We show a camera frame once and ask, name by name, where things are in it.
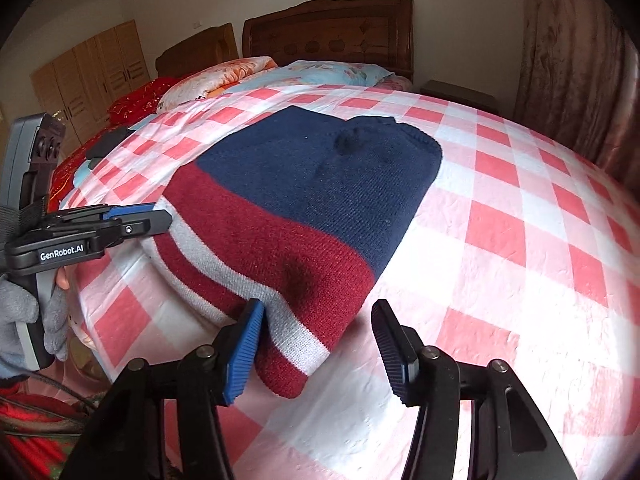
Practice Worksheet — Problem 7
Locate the red white navy striped sweater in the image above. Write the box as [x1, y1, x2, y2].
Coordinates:
[143, 106, 442, 399]

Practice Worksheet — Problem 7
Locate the dark wooden nightstand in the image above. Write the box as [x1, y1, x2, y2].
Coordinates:
[420, 79, 500, 115]

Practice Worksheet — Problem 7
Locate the dark wooden headboard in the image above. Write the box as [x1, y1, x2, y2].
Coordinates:
[155, 23, 239, 78]
[242, 0, 414, 80]

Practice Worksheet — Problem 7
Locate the pink floral curtain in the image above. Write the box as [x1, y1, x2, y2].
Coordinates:
[514, 0, 639, 195]

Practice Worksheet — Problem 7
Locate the grey gloved left hand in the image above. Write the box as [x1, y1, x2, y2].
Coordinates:
[1, 269, 70, 380]

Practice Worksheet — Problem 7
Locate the orange floral pillow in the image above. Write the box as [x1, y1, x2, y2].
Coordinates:
[156, 56, 278, 114]

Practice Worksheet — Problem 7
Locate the pink floral pillow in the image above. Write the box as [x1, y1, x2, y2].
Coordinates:
[375, 74, 413, 92]

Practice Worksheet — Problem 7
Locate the light wooden wardrobe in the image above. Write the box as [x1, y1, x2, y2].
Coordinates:
[30, 21, 150, 159]

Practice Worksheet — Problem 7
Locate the red patterned blanket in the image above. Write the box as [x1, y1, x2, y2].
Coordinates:
[48, 76, 179, 211]

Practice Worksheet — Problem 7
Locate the light blue floral pillow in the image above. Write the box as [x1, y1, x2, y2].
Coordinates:
[226, 60, 394, 93]

